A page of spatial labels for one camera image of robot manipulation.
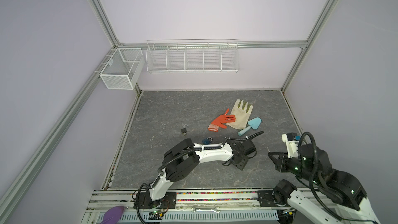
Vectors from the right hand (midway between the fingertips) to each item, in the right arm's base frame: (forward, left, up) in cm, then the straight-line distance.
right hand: (269, 155), depth 64 cm
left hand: (+4, +9, -22) cm, 24 cm away
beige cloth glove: (+37, +3, -23) cm, 43 cm away
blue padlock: (+17, +27, -23) cm, 39 cm away
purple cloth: (-19, +71, -24) cm, 77 cm away
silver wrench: (-17, +24, -23) cm, 37 cm away
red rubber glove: (+31, +18, -21) cm, 41 cm away
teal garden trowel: (+31, -5, -24) cm, 39 cm away
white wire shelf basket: (+62, +34, +8) cm, 71 cm away
